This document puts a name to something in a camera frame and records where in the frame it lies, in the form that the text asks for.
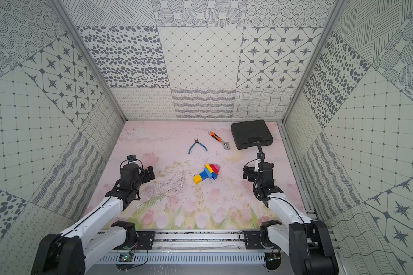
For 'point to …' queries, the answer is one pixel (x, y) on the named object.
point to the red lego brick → (214, 168)
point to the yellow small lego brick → (197, 179)
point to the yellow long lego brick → (209, 168)
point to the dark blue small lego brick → (203, 175)
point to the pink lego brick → (217, 167)
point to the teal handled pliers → (197, 141)
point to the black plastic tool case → (246, 134)
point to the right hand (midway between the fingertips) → (255, 169)
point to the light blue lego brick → (207, 173)
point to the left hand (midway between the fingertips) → (147, 168)
